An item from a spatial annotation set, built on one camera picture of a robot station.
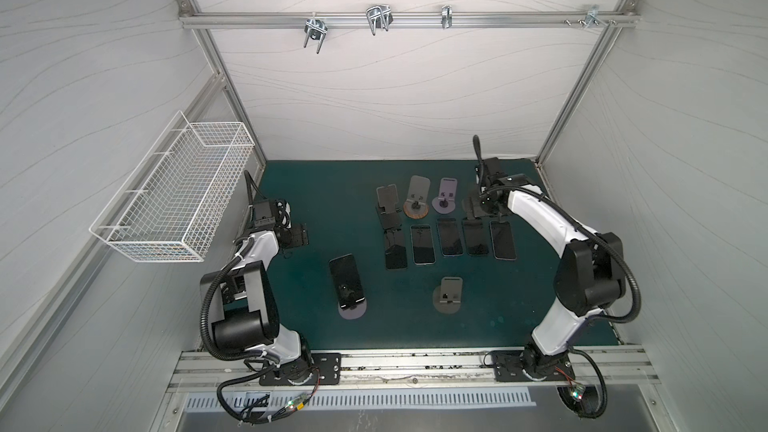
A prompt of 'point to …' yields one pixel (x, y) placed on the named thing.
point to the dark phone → (396, 254)
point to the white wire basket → (170, 208)
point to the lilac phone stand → (446, 200)
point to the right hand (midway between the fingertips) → (489, 201)
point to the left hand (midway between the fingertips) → (297, 230)
